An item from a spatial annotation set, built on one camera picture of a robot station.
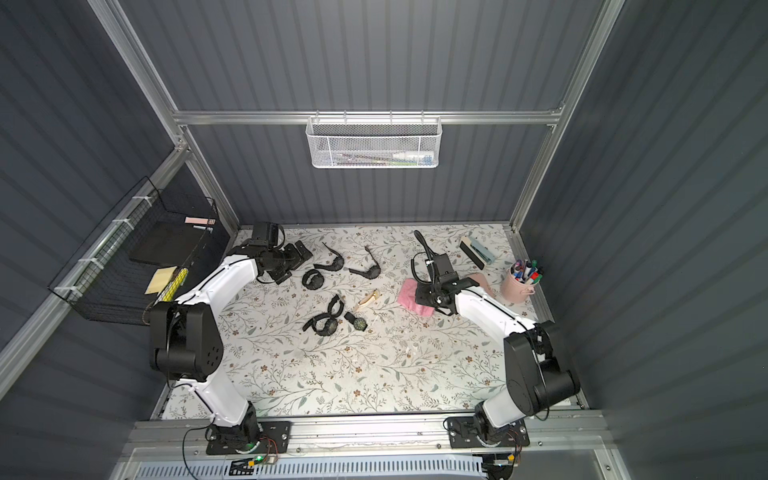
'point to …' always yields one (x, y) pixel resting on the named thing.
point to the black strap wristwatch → (374, 271)
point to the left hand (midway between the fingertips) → (303, 260)
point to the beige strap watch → (375, 295)
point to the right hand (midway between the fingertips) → (425, 293)
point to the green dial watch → (358, 323)
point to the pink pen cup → (514, 290)
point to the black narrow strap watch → (331, 304)
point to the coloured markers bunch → (527, 272)
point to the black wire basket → (107, 277)
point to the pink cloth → (407, 297)
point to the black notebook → (169, 242)
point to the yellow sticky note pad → (160, 279)
